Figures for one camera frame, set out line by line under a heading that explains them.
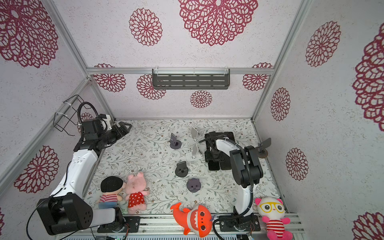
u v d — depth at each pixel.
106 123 0.66
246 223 0.68
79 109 0.58
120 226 0.69
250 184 0.55
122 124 0.71
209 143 0.74
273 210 0.71
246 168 0.46
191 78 0.95
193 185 0.82
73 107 0.80
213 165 0.93
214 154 0.83
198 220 0.68
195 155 0.94
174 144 1.00
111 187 0.78
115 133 0.70
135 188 0.80
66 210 0.40
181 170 0.88
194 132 1.06
